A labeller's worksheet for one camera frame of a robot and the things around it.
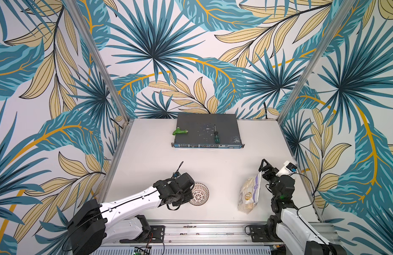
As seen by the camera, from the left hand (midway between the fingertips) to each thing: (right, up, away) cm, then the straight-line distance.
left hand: (190, 199), depth 79 cm
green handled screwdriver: (+16, +31, +25) cm, 43 cm away
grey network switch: (+1, +35, +31) cm, 47 cm away
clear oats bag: (+27, +5, -6) cm, 28 cm away
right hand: (+37, +17, +6) cm, 41 cm away
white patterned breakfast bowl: (+5, +1, +3) cm, 6 cm away
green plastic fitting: (-9, +35, +28) cm, 45 cm away
